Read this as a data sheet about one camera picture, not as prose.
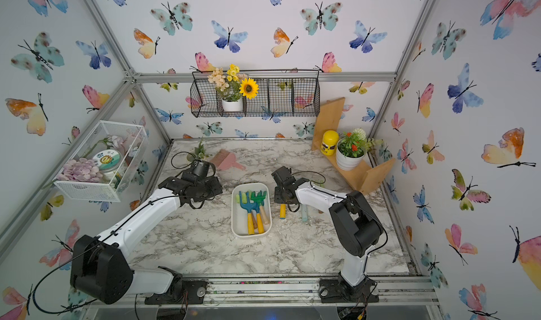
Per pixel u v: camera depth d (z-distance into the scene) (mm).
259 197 964
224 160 1118
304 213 923
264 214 897
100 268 402
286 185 724
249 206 931
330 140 984
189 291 736
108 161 656
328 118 1031
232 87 860
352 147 868
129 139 789
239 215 920
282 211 907
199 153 1016
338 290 725
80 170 598
